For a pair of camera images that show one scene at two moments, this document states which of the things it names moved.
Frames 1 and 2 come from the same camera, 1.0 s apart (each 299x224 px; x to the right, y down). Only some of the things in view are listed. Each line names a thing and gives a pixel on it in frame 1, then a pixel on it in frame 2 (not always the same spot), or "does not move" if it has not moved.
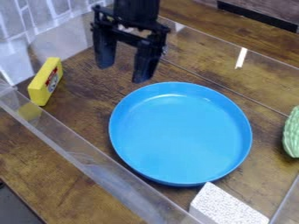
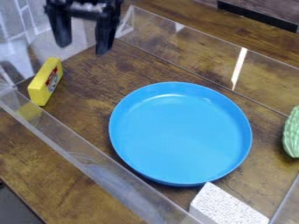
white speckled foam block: x=214 y=206 does not move
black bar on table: x=256 y=17 does not move
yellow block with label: x=44 y=80 does not move
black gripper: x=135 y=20 to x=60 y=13
